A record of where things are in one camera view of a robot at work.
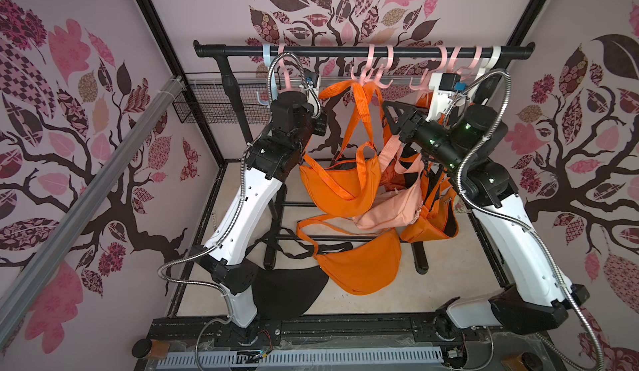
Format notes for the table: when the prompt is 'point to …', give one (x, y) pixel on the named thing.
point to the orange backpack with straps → (348, 188)
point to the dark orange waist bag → (392, 180)
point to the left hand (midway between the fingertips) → (313, 106)
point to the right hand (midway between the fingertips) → (391, 100)
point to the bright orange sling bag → (438, 219)
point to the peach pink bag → (400, 202)
